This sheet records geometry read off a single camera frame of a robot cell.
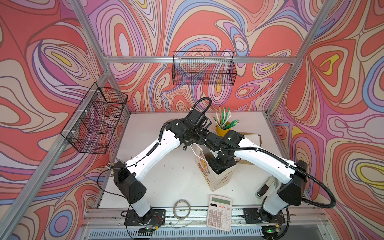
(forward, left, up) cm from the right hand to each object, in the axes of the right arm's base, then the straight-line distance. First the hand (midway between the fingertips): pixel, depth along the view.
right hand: (222, 172), depth 72 cm
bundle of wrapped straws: (+38, -6, -3) cm, 39 cm away
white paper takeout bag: (-3, +3, -3) cm, 6 cm away
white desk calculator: (-15, +2, -14) cm, 21 cm away
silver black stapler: (-5, -22, -15) cm, 27 cm away
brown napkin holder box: (+29, -28, -13) cm, 43 cm away
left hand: (+15, +7, +8) cm, 18 cm away
